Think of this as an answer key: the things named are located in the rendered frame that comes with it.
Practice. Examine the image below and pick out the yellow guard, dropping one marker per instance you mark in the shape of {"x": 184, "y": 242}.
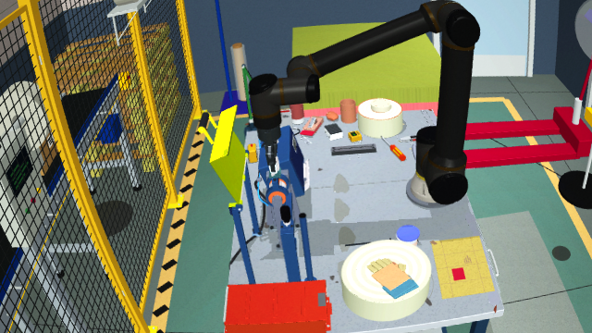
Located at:
{"x": 227, "y": 152}

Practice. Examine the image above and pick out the black and white box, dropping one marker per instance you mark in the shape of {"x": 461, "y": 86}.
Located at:
{"x": 333, "y": 131}

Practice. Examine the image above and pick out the black pencil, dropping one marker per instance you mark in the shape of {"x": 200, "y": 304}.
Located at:
{"x": 356, "y": 243}

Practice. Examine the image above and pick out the small red and silver tool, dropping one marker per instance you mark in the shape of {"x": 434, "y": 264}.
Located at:
{"x": 408, "y": 138}

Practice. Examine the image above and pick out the blue pole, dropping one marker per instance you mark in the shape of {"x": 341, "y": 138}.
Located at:
{"x": 224, "y": 46}

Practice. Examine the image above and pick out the cardboard tube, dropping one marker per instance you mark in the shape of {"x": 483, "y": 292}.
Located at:
{"x": 239, "y": 69}

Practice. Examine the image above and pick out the white jar blue lid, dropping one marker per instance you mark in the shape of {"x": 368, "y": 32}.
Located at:
{"x": 408, "y": 233}

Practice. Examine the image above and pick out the red pallet jack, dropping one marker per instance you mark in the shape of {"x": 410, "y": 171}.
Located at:
{"x": 518, "y": 152}

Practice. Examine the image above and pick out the black gauge rack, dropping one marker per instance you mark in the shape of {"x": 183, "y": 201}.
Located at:
{"x": 353, "y": 149}

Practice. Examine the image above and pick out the lime green block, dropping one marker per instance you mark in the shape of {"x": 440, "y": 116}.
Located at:
{"x": 370, "y": 69}

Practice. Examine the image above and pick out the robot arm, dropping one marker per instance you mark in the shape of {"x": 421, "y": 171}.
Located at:
{"x": 453, "y": 92}

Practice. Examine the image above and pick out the white wall bracket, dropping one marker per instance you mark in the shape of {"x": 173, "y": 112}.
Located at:
{"x": 125, "y": 11}

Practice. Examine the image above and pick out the small yellow control box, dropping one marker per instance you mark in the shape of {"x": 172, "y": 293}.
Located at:
{"x": 252, "y": 152}

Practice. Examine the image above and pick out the yellow mesh safety fence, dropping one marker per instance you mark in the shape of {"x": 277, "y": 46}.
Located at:
{"x": 48, "y": 92}

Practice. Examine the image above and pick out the orange clamp hub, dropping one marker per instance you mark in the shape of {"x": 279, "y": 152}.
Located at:
{"x": 276, "y": 188}

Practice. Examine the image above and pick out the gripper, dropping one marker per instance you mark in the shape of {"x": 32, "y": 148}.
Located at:
{"x": 270, "y": 149}

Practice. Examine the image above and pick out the yellow cutting mat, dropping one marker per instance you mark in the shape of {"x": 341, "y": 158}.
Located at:
{"x": 472, "y": 259}

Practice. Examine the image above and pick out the white cabinet machine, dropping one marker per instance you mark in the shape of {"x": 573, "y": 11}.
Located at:
{"x": 18, "y": 129}

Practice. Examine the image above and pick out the blue and grey cart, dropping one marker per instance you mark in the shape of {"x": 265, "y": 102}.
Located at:
{"x": 108, "y": 129}

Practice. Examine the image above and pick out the stack of wooden pallets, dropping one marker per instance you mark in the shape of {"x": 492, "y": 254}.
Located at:
{"x": 88, "y": 60}

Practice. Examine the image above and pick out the dark red cylinder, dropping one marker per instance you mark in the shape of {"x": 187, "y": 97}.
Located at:
{"x": 297, "y": 113}

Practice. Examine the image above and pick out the red toolbox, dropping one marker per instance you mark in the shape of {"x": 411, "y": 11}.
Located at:
{"x": 273, "y": 307}

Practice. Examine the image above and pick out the blue applicator machine body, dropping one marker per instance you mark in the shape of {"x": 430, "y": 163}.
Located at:
{"x": 287, "y": 152}

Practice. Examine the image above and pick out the window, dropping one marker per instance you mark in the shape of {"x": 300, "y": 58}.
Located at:
{"x": 499, "y": 37}

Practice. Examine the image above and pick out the black floor disc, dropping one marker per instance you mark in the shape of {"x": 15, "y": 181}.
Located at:
{"x": 561, "y": 253}

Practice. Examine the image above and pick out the black knob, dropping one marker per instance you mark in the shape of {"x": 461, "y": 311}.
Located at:
{"x": 285, "y": 213}

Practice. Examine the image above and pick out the brown cylinder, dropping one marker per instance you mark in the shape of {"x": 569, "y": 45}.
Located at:
{"x": 348, "y": 111}

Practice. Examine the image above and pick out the standing fan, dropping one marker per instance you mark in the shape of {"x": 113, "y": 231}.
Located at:
{"x": 575, "y": 189}

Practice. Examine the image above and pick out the tan and blue work glove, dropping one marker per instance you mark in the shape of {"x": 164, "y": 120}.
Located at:
{"x": 393, "y": 277}

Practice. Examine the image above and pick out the small red square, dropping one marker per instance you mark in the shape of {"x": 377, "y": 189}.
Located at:
{"x": 458, "y": 274}

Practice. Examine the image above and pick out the large cream tape roll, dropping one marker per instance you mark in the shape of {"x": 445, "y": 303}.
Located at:
{"x": 361, "y": 296}

